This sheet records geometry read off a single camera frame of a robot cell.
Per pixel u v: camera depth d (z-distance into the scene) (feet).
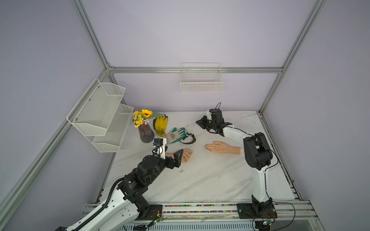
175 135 3.42
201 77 3.12
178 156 2.05
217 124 2.62
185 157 2.91
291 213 2.32
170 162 2.00
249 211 2.40
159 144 1.90
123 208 1.74
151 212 2.39
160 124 3.63
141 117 2.69
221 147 3.14
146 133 3.19
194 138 3.31
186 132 3.50
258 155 1.84
